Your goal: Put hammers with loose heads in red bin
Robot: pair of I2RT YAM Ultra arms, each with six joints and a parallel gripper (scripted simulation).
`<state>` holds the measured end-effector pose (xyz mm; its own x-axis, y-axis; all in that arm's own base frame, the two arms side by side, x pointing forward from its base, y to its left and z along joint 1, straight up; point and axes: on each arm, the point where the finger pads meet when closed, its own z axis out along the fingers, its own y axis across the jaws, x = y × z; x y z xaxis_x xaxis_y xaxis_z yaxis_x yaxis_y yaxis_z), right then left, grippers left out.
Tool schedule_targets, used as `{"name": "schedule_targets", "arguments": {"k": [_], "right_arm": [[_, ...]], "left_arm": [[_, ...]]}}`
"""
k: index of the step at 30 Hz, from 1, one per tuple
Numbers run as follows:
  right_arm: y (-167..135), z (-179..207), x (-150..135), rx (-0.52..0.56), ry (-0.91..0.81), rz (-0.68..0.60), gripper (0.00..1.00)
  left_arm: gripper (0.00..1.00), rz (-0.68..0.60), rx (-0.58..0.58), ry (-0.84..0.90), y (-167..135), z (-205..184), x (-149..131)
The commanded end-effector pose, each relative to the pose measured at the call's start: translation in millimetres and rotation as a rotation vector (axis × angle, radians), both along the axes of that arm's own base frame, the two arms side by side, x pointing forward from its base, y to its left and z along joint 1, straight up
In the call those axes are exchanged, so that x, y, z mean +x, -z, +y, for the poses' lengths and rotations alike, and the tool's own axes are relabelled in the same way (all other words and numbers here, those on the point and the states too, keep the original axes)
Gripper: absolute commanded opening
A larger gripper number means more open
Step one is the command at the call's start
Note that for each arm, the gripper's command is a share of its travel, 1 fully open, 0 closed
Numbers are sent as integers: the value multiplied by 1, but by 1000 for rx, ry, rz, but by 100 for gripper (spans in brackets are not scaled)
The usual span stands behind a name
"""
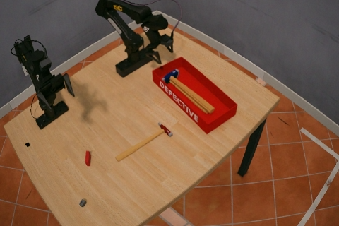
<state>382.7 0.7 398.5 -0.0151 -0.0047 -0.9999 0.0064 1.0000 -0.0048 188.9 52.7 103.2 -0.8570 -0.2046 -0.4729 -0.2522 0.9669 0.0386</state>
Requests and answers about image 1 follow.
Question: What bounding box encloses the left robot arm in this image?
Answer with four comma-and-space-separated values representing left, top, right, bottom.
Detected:
95, 0, 168, 73

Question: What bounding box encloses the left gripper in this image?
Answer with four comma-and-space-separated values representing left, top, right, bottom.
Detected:
145, 31, 173, 64

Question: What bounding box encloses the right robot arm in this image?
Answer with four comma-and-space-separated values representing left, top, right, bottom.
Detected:
14, 35, 68, 129

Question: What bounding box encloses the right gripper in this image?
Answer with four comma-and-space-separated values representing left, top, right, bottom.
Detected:
37, 69, 75, 112

